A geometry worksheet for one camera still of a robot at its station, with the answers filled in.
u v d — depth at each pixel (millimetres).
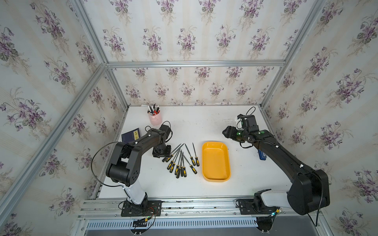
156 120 1021
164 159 894
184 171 852
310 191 400
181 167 863
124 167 467
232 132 734
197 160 901
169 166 867
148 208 725
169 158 900
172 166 864
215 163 878
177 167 864
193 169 859
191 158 905
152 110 1043
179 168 860
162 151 783
